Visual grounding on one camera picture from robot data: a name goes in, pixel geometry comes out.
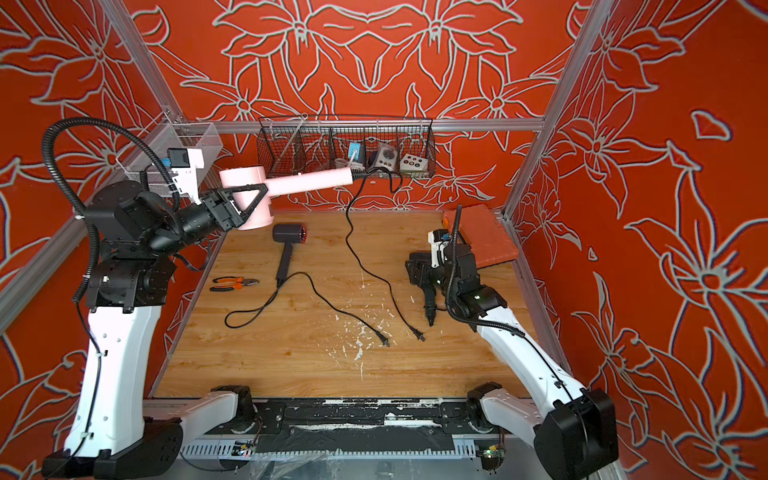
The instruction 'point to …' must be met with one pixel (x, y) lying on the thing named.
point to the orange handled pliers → (240, 282)
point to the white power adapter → (387, 156)
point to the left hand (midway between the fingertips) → (257, 187)
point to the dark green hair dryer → (432, 291)
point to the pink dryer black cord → (377, 280)
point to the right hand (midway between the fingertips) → (409, 261)
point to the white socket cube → (409, 162)
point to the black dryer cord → (235, 317)
